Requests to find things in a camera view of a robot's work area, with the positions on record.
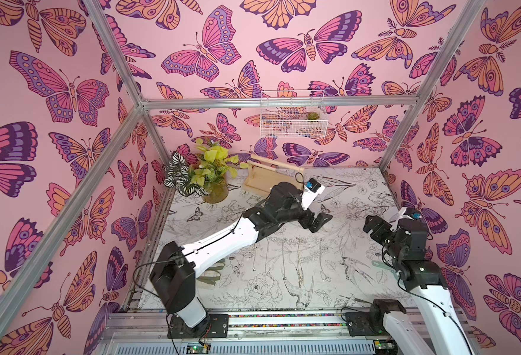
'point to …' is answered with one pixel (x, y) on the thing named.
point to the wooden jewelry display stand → (263, 173)
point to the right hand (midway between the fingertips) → (379, 222)
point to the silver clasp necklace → (323, 276)
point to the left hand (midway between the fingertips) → (325, 206)
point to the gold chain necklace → (299, 267)
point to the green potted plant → (206, 171)
